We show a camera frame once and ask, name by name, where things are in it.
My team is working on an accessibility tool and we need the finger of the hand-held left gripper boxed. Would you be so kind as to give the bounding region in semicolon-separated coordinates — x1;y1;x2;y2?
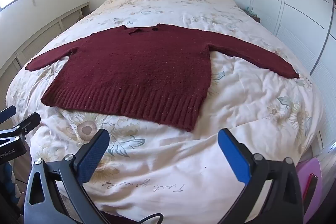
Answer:
0;112;41;147
0;105;17;124

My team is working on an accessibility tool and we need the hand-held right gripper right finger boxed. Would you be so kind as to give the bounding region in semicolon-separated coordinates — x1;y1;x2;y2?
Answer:
217;128;305;224

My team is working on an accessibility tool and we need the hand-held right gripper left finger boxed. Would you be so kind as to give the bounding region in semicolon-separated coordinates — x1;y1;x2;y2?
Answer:
23;129;116;224

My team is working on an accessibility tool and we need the dark red knit sweater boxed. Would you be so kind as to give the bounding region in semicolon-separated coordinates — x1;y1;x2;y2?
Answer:
25;24;300;132

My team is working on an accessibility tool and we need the bed with floral cover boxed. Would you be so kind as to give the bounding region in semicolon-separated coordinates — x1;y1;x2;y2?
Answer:
7;0;324;223

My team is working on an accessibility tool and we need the pink plastic chair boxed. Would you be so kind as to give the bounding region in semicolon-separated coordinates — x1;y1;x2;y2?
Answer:
296;157;324;224

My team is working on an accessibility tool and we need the beige slatted low cabinet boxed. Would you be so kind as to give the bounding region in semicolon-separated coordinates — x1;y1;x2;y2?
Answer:
0;1;90;88

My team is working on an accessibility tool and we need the wooden nightstand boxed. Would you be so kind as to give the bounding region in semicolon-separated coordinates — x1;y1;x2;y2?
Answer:
241;7;261;24

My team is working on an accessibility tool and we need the white wardrobe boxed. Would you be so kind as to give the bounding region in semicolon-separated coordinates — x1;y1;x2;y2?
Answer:
251;0;336;114

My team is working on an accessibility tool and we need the black cable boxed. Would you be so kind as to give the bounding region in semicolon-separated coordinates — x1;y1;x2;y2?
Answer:
136;213;169;224

